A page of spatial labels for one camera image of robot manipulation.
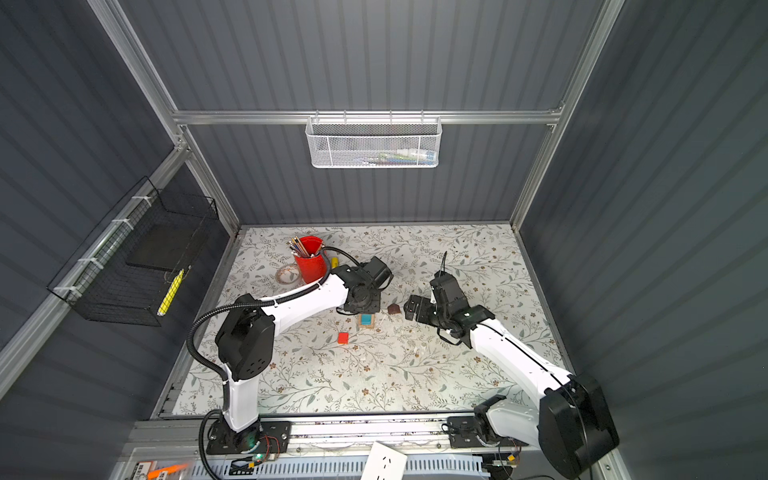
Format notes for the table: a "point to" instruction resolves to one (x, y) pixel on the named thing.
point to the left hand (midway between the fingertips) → (372, 306)
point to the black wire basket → (130, 268)
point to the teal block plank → (366, 319)
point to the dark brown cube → (393, 309)
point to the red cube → (343, 338)
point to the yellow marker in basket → (170, 294)
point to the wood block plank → (359, 322)
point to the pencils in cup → (297, 248)
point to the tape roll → (288, 274)
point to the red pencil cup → (313, 267)
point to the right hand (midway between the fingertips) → (420, 311)
